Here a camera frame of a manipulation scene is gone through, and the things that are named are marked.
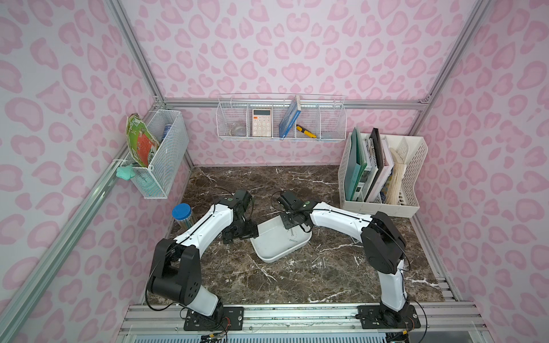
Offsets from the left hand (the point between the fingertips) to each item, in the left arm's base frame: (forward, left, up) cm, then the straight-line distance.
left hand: (246, 234), depth 86 cm
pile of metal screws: (+3, -19, -7) cm, 20 cm away
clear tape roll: (+40, +5, +21) cm, 45 cm away
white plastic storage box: (+1, -11, -8) cm, 14 cm away
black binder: (+22, -52, +22) cm, 61 cm away
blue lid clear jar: (+3, +22, +12) cm, 25 cm away
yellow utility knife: (+41, -27, +18) cm, 52 cm away
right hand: (+8, -17, -2) cm, 19 cm away
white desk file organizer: (+24, -74, -7) cm, 78 cm away
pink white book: (+19, -57, +4) cm, 60 cm away
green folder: (+18, -42, +23) cm, 51 cm away
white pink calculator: (+42, -6, +23) cm, 49 cm away
